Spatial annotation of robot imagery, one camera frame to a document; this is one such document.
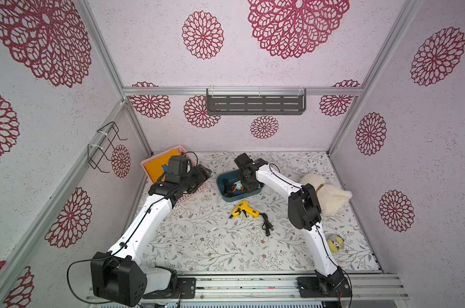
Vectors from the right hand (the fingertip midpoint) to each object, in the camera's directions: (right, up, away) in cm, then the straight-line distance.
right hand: (238, 179), depth 99 cm
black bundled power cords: (+13, -21, -10) cm, 27 cm away
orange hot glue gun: (0, -3, -3) cm, 5 cm away
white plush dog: (+43, -9, -12) cm, 45 cm away
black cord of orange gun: (-5, -4, -2) cm, 7 cm away
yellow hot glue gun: (+2, -13, -5) cm, 14 cm away
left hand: (-13, +2, -20) cm, 24 cm away
